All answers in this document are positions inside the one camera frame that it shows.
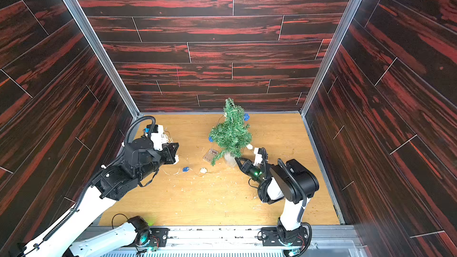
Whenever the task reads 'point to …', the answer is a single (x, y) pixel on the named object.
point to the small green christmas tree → (232, 134)
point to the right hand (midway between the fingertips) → (239, 157)
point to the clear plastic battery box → (210, 154)
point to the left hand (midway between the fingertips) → (181, 145)
